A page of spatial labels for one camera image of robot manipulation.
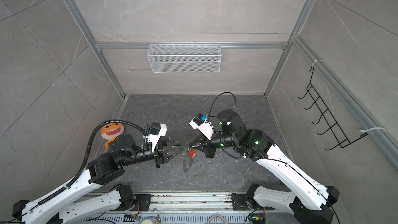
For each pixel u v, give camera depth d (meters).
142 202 0.73
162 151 0.49
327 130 0.66
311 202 0.37
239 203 0.73
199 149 0.56
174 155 0.53
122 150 0.42
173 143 0.55
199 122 0.50
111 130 0.90
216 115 0.48
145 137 0.46
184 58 1.01
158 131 0.47
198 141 0.53
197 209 0.73
